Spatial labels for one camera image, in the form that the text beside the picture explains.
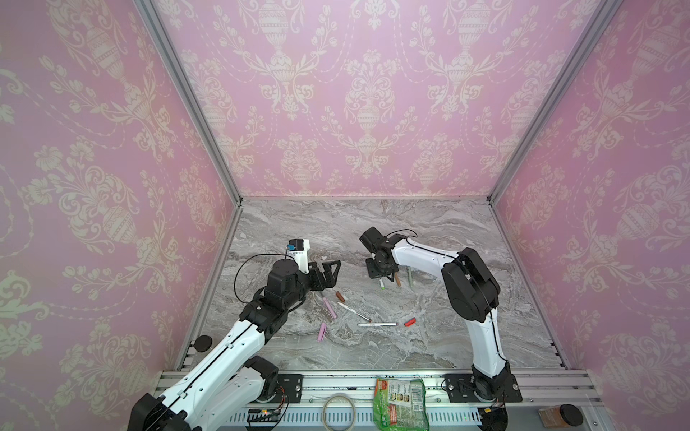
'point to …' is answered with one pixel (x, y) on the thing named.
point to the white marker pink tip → (378, 324)
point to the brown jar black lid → (561, 416)
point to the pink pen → (335, 316)
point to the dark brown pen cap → (340, 297)
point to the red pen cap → (410, 322)
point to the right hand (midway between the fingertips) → (377, 271)
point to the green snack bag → (400, 405)
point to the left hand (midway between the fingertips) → (331, 265)
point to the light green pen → (410, 277)
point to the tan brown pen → (398, 280)
